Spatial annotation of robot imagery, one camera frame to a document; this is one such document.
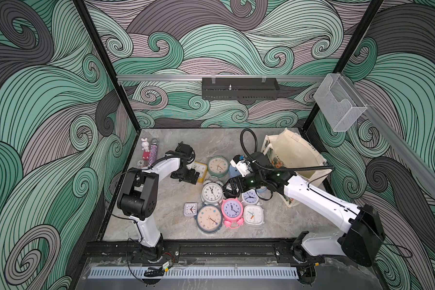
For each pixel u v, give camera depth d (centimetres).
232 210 83
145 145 104
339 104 76
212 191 87
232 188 67
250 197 88
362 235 38
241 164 70
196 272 70
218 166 98
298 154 88
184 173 80
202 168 98
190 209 83
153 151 106
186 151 78
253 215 81
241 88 95
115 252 74
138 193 49
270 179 57
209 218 80
